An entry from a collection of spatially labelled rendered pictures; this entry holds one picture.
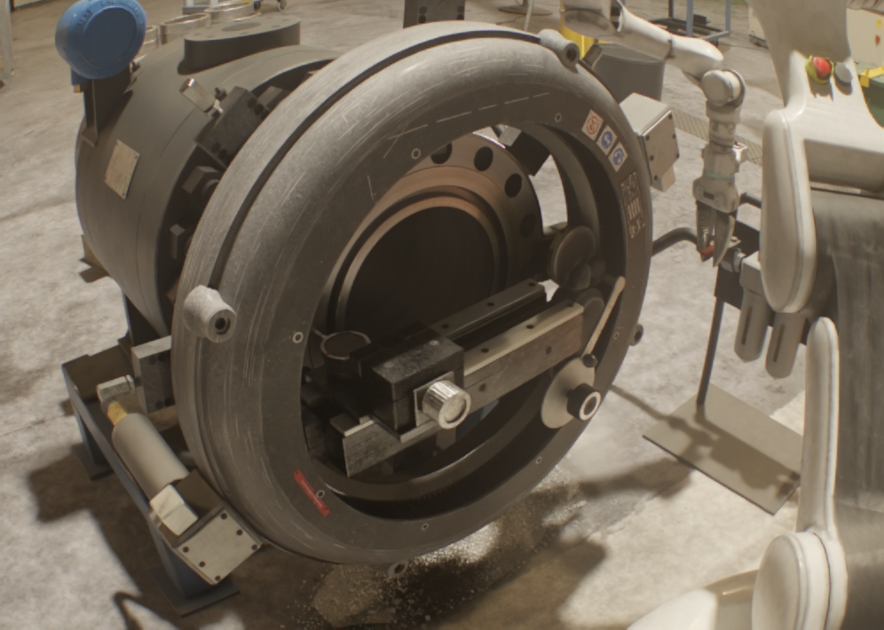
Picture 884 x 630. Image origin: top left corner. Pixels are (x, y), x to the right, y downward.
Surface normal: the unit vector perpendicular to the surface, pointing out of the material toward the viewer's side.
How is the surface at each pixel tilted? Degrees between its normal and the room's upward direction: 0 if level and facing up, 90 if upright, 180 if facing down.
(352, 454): 90
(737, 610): 70
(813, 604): 43
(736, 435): 0
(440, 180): 90
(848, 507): 27
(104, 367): 0
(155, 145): 50
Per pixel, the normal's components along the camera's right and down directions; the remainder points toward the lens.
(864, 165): -0.08, 0.40
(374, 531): 0.64, 0.39
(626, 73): -0.30, 0.55
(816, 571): -0.05, -0.60
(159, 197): -0.68, -0.14
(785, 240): -0.99, -0.06
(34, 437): 0.00, -0.87
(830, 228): -0.06, -0.25
